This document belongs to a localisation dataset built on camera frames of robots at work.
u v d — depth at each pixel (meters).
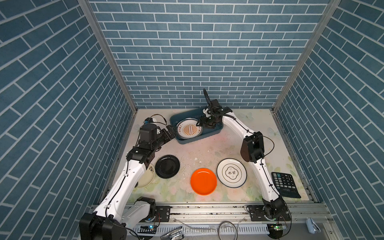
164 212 0.74
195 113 1.12
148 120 0.69
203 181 0.84
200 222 0.73
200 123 0.92
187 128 1.05
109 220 0.37
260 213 0.73
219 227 0.70
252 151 0.65
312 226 0.69
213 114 0.80
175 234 0.67
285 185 0.82
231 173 0.87
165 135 0.68
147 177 0.86
